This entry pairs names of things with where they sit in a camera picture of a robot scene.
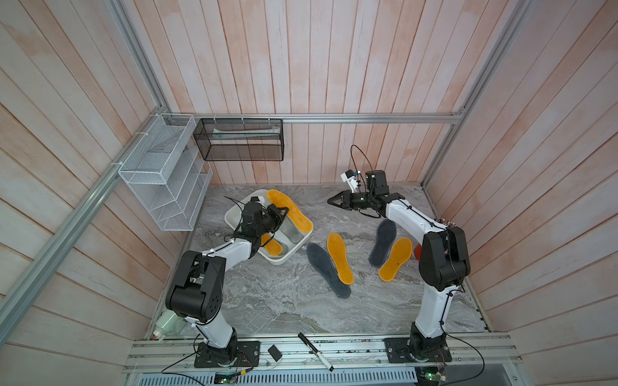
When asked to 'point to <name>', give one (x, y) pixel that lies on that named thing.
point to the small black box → (274, 352)
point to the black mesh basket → (241, 139)
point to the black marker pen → (317, 352)
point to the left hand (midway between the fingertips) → (291, 210)
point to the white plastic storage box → (284, 242)
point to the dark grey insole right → (385, 235)
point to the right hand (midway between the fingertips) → (328, 201)
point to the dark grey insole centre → (322, 264)
